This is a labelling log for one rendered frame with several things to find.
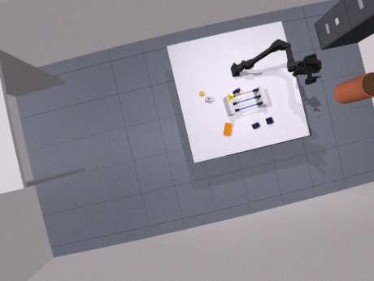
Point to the orange rectangular block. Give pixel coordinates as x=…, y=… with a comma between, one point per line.
x=227, y=129

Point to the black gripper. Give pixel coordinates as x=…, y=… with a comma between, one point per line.
x=310, y=59

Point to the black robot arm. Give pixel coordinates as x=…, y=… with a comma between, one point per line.
x=278, y=45

